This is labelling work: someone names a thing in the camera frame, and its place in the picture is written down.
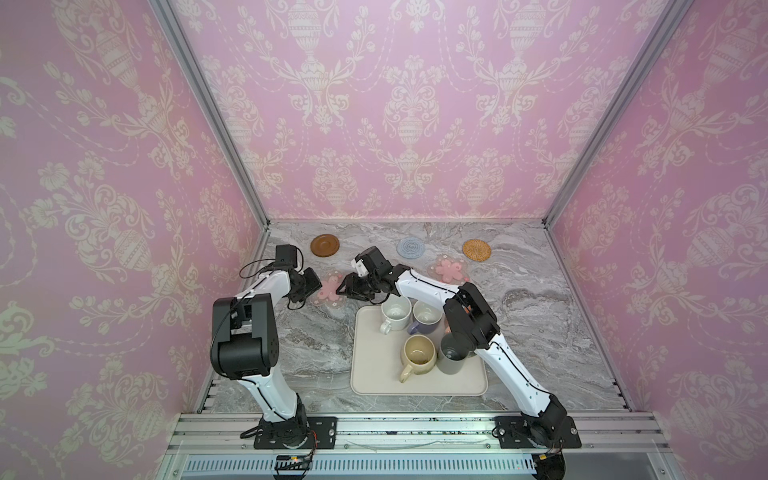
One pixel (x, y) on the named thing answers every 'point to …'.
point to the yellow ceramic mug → (421, 352)
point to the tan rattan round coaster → (476, 249)
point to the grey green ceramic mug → (453, 354)
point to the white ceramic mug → (395, 312)
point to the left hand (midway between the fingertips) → (318, 284)
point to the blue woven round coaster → (410, 247)
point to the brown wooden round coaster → (324, 245)
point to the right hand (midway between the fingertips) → (342, 292)
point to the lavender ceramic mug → (426, 316)
